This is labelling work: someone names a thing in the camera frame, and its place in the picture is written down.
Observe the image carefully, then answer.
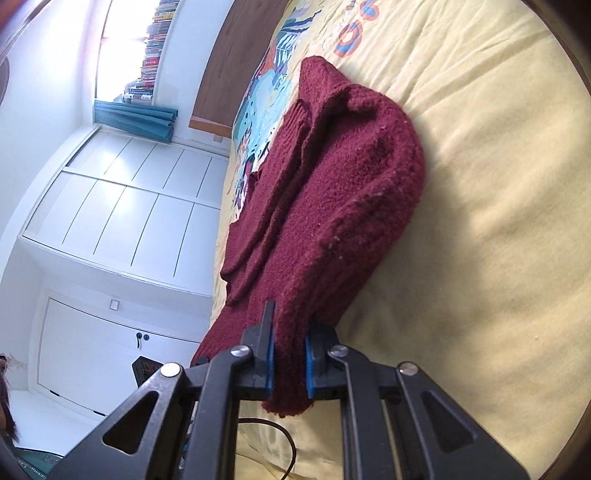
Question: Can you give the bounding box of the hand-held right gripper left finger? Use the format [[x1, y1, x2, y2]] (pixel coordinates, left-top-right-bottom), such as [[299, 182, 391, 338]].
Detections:
[[46, 300, 278, 480]]

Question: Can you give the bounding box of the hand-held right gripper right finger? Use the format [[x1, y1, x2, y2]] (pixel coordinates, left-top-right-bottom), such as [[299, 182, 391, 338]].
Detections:
[[305, 325, 532, 480]]

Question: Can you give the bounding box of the dark red knitted sweater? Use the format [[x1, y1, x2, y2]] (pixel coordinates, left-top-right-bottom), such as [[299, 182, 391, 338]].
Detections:
[[189, 55, 428, 416]]

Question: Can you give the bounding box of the black device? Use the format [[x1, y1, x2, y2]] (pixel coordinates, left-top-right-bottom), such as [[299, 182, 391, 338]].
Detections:
[[132, 355, 163, 385]]

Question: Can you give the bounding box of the white wardrobe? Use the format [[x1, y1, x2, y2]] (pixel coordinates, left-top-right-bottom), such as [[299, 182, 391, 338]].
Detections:
[[0, 124, 232, 421]]

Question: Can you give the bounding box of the bed with yellow duvet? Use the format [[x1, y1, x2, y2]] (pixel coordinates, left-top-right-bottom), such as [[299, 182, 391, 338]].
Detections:
[[182, 0, 589, 480]]

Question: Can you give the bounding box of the teal curtain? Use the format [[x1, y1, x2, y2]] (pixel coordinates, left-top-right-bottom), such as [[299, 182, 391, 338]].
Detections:
[[93, 100, 180, 143]]

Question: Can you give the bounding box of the wooden headboard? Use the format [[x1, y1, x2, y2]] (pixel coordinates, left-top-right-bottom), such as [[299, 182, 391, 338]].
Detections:
[[189, 0, 289, 139]]

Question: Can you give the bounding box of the row of books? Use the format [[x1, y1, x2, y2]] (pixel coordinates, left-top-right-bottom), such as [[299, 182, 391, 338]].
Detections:
[[122, 0, 181, 104]]

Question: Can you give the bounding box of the black cable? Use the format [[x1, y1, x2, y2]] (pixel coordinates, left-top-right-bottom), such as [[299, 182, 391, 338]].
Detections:
[[238, 418, 297, 480]]

